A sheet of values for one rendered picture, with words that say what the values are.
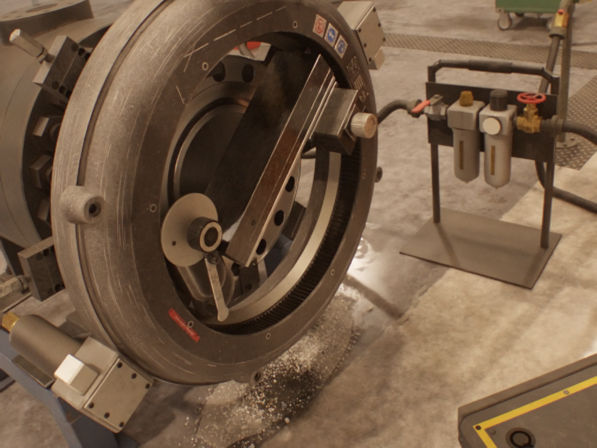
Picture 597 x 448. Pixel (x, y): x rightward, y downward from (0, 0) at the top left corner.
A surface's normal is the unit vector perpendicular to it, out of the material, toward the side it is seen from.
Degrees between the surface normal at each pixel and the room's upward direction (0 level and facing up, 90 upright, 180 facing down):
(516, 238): 0
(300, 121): 90
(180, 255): 90
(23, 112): 50
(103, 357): 22
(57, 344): 0
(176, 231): 90
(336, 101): 36
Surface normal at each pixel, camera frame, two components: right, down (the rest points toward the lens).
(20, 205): -0.62, 0.35
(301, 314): 0.78, 0.19
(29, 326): -0.23, -0.79
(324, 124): -0.47, -0.44
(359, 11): -0.36, -0.63
